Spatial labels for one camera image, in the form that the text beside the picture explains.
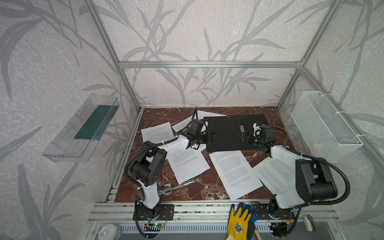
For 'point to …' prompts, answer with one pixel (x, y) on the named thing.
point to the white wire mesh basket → (327, 134)
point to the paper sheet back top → (200, 114)
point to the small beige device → (309, 223)
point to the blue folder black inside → (227, 128)
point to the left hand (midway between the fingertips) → (215, 134)
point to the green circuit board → (158, 224)
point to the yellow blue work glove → (241, 223)
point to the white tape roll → (110, 232)
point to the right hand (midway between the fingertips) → (243, 132)
